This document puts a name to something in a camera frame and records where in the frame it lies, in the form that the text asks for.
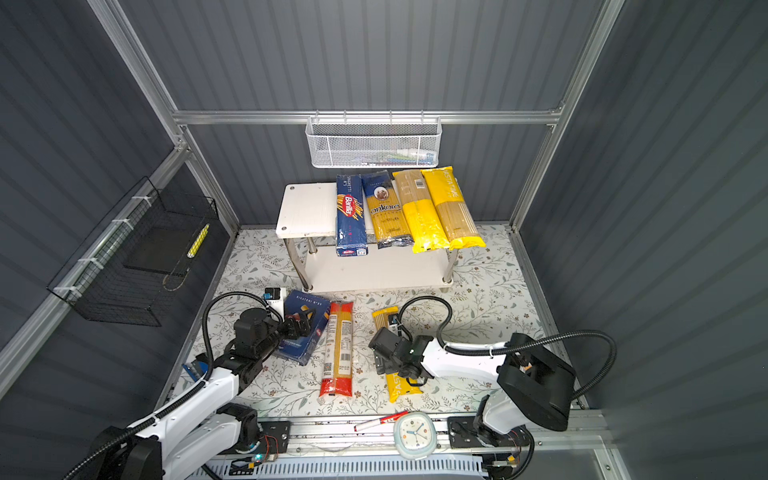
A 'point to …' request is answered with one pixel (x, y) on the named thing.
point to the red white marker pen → (386, 419)
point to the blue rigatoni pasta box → (300, 349)
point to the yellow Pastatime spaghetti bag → (397, 386)
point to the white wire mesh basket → (373, 143)
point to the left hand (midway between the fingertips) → (301, 309)
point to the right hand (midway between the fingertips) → (395, 358)
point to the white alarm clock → (415, 435)
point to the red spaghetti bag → (337, 378)
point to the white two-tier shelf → (307, 221)
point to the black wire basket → (126, 268)
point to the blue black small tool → (197, 369)
